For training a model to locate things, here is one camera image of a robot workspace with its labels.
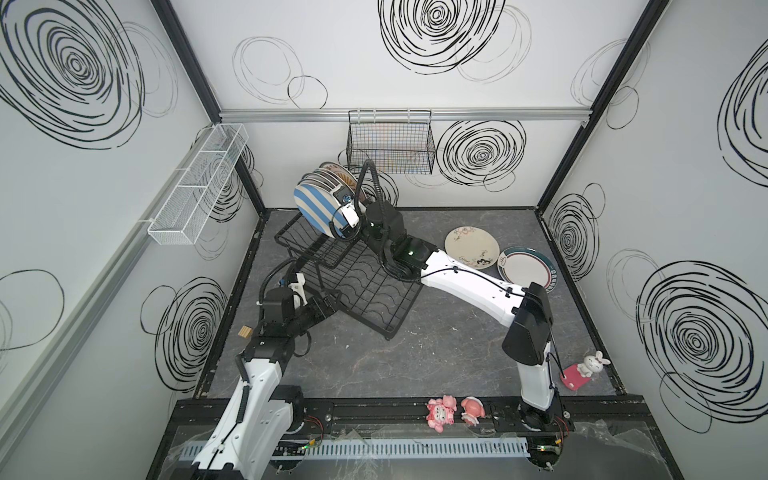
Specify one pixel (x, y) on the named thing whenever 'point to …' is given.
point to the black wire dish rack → (349, 270)
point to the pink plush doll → (441, 412)
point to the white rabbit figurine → (592, 364)
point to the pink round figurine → (473, 410)
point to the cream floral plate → (472, 246)
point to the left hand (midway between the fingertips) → (333, 297)
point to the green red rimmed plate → (522, 265)
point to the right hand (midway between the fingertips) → (343, 198)
